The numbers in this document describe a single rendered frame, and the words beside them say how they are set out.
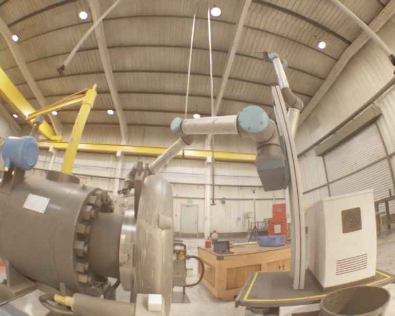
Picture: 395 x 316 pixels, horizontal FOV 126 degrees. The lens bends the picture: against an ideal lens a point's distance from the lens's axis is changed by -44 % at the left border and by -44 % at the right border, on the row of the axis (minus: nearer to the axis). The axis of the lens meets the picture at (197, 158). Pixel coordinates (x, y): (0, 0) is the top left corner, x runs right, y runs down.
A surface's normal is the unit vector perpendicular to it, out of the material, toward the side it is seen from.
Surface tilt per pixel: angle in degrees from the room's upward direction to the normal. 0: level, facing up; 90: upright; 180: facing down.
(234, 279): 90
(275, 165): 90
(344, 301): 87
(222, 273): 90
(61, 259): 100
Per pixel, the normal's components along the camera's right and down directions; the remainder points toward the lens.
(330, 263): -0.41, -0.35
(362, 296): -0.89, -0.23
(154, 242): 0.24, -0.54
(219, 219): 0.11, -0.37
